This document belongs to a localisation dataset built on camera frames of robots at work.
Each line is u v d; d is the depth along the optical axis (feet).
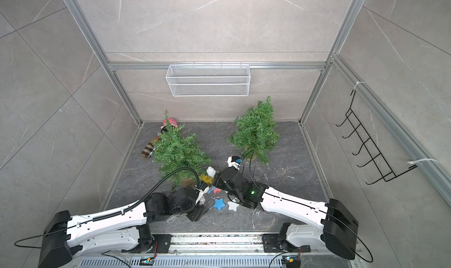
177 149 2.26
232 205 2.74
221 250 2.39
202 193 2.24
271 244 2.39
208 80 3.30
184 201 1.87
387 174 1.92
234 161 2.26
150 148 3.34
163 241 2.40
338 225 1.31
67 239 1.33
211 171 2.55
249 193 1.82
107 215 1.52
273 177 3.10
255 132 2.68
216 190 2.17
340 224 1.30
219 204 2.75
